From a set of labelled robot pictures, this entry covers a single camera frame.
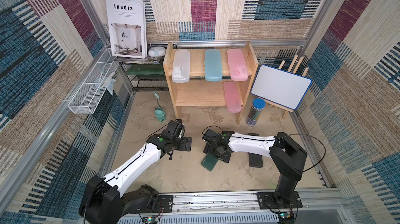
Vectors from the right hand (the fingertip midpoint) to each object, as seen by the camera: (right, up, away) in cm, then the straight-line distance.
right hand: (210, 153), depth 88 cm
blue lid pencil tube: (+26, +27, -1) cm, 37 cm away
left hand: (-15, +8, -4) cm, 17 cm away
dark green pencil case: (-1, -3, -3) cm, 5 cm away
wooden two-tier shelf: (-6, +34, +2) cm, 35 cm away
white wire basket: (-55, +41, -9) cm, 69 cm away
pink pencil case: (+12, +31, 0) cm, 34 cm away
